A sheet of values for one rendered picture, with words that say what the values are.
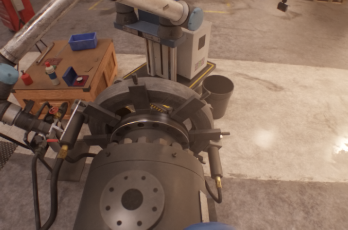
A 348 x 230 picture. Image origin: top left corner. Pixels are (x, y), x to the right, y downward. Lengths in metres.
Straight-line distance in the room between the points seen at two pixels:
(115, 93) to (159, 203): 0.57
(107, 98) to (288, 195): 1.56
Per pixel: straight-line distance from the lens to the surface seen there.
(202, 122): 1.14
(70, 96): 2.05
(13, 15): 4.74
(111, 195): 0.73
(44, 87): 2.13
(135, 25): 1.75
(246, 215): 1.73
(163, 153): 0.84
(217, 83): 2.18
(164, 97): 1.00
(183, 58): 1.96
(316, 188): 2.07
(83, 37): 2.69
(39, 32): 1.05
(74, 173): 1.95
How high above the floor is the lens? 1.59
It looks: 43 degrees down
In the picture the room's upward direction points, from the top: straight up
